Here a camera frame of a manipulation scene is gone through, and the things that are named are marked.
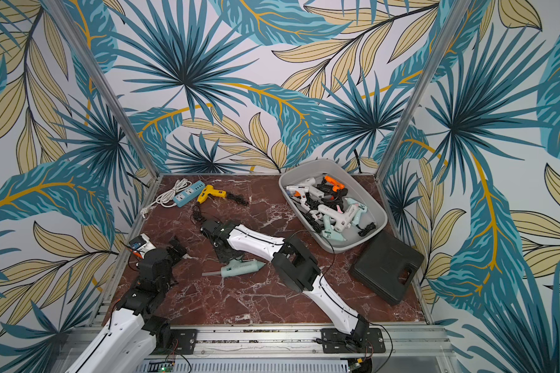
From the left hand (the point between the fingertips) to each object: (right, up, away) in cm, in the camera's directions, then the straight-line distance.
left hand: (167, 246), depth 81 cm
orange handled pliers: (-17, -5, +10) cm, 20 cm away
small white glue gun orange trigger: (+55, +9, +19) cm, 59 cm away
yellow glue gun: (+5, +20, +29) cm, 36 cm away
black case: (+75, -7, +4) cm, 76 cm away
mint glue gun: (+74, +11, +22) cm, 78 cm away
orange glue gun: (+64, +22, +23) cm, 72 cm away
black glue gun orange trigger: (+63, +17, +25) cm, 70 cm away
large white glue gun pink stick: (+65, +8, +17) cm, 68 cm away
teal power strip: (-6, +17, +26) cm, 31 cm away
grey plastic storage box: (+62, +13, +20) cm, 67 cm away
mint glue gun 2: (+23, -9, +5) cm, 25 cm away
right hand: (+19, -6, +12) cm, 23 cm away
